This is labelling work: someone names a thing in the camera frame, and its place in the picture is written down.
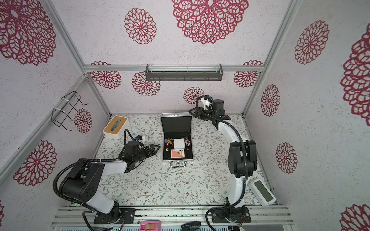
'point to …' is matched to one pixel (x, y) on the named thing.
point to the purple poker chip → (187, 141)
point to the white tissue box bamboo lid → (116, 127)
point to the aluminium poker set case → (177, 125)
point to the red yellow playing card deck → (178, 153)
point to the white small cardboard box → (179, 143)
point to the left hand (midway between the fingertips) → (157, 148)
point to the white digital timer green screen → (261, 192)
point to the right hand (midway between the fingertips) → (191, 109)
